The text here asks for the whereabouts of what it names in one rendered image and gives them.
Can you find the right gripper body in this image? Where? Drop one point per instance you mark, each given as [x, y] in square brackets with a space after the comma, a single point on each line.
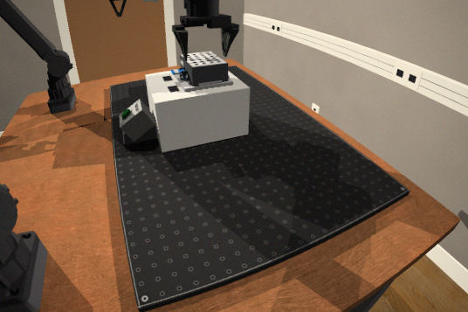
[205, 12]

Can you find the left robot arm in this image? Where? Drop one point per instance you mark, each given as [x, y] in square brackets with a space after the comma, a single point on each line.
[60, 91]

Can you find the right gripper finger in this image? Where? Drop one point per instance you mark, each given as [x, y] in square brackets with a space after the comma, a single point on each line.
[183, 36]
[226, 43]

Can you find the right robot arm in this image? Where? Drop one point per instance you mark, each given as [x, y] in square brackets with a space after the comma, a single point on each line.
[17, 256]

